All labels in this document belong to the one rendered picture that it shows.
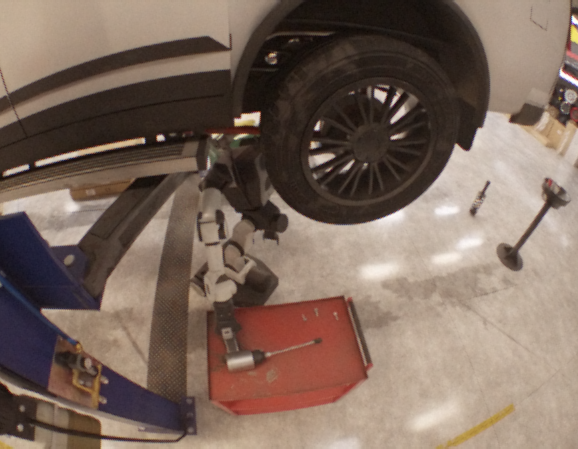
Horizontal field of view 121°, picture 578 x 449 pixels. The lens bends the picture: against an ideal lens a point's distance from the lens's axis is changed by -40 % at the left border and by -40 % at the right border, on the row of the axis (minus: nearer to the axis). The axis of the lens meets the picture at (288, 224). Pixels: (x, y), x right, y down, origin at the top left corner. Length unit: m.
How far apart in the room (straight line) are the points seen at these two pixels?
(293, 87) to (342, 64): 0.16
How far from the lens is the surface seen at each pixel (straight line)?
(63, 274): 0.76
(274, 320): 1.36
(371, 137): 1.01
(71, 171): 1.08
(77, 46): 0.89
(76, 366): 1.01
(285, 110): 0.83
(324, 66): 0.82
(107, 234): 0.89
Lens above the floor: 2.08
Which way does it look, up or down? 45 degrees down
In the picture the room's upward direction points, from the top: 3 degrees clockwise
